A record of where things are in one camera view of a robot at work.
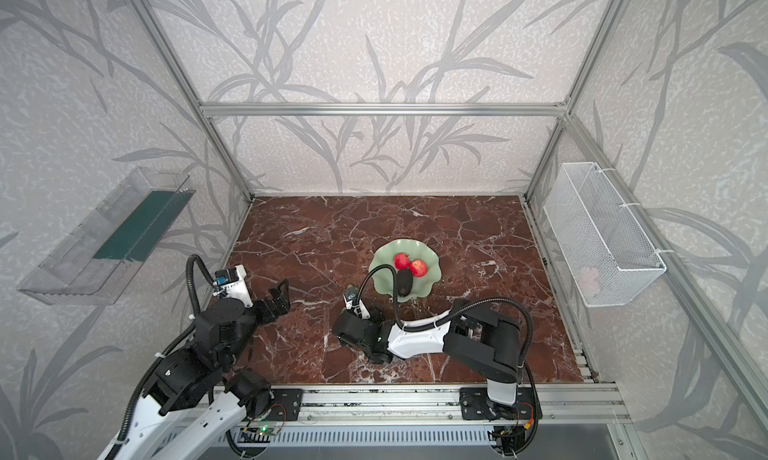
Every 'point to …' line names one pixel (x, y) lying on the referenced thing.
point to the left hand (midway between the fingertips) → (279, 277)
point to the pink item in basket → (588, 281)
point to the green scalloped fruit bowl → (416, 250)
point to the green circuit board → (265, 430)
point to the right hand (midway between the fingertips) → (353, 308)
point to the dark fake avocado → (404, 282)
